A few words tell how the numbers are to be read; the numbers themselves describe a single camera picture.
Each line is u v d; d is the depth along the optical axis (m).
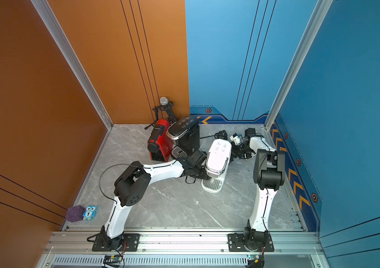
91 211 0.81
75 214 0.77
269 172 0.56
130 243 0.73
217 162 0.75
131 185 0.54
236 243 0.72
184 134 0.87
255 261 0.70
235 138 0.96
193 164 0.75
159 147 0.89
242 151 0.87
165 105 1.00
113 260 0.72
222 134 1.12
